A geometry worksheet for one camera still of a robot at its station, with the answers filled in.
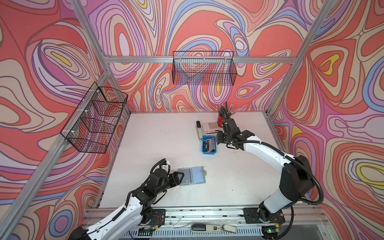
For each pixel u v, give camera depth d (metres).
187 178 0.86
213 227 0.67
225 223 0.72
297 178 0.44
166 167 0.74
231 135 0.65
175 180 0.75
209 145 0.96
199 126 1.05
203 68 0.96
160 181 0.65
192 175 0.87
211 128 1.08
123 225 0.51
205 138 1.01
